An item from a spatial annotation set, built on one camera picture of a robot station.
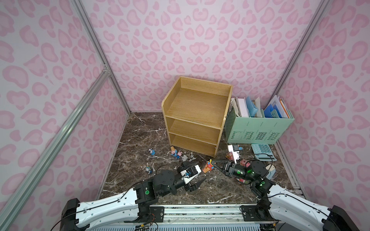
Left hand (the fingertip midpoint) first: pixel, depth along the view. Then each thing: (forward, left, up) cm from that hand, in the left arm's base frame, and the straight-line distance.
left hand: (200, 168), depth 65 cm
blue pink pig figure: (+18, +15, -20) cm, 31 cm away
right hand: (+2, -6, -1) cm, 6 cm away
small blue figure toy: (+20, +30, -22) cm, 42 cm away
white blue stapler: (+6, -43, -20) cm, 47 cm away
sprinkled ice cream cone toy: (+1, -4, -1) cm, 4 cm away
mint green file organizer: (+27, -35, -8) cm, 45 cm away
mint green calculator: (+22, -41, -21) cm, 51 cm away
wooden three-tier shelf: (+28, +2, +8) cm, 30 cm away
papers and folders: (+37, -31, +2) cm, 48 cm away
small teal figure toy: (+8, +30, -22) cm, 38 cm away
